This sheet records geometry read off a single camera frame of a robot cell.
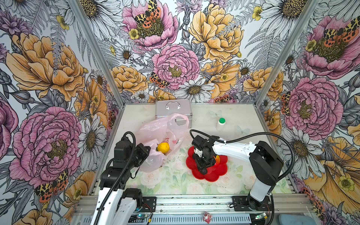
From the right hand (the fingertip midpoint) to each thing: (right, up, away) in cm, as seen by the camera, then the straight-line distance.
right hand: (203, 170), depth 83 cm
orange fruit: (+9, +5, +4) cm, 11 cm away
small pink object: (-1, -15, -16) cm, 23 cm away
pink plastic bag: (-20, +23, +10) cm, 33 cm away
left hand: (-28, +13, -10) cm, 33 cm away
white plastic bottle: (+15, +25, +18) cm, 34 cm away
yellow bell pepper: (-24, +12, +6) cm, 28 cm away
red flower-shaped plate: (+6, -2, 0) cm, 6 cm away
